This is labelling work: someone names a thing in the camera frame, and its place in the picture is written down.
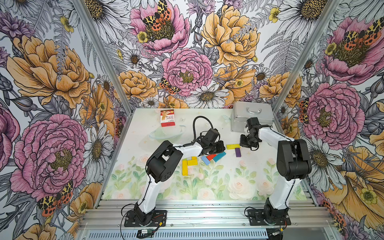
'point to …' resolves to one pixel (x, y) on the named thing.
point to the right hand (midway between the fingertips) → (242, 147)
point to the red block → (210, 157)
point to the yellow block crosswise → (192, 162)
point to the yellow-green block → (233, 146)
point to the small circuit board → (145, 233)
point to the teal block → (219, 156)
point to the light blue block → (205, 160)
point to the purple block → (238, 152)
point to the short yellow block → (194, 157)
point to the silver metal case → (241, 110)
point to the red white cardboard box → (167, 118)
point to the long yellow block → (185, 172)
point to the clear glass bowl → (167, 133)
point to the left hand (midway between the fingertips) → (224, 151)
